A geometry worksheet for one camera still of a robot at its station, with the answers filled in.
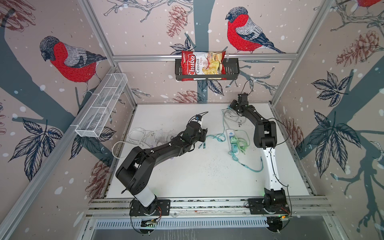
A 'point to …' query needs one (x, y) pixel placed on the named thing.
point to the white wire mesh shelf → (101, 105)
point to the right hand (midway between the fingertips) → (231, 105)
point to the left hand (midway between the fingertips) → (204, 129)
